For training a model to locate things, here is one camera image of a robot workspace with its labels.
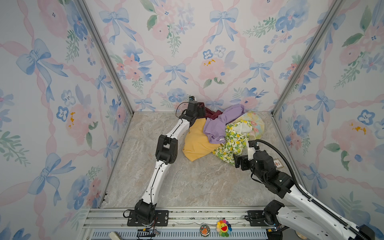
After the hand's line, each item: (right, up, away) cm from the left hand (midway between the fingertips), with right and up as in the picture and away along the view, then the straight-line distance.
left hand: (202, 107), depth 108 cm
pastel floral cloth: (+40, -11, 0) cm, 41 cm away
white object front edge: (-42, -64, -41) cm, 87 cm away
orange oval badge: (-1, -63, -38) cm, 74 cm away
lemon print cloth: (+22, -19, -11) cm, 31 cm away
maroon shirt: (+6, -4, +5) cm, 9 cm away
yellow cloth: (-4, -25, -13) cm, 28 cm away
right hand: (+19, -28, -30) cm, 45 cm away
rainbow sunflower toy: (+8, -62, -38) cm, 73 cm away
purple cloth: (+8, -16, -11) cm, 21 cm away
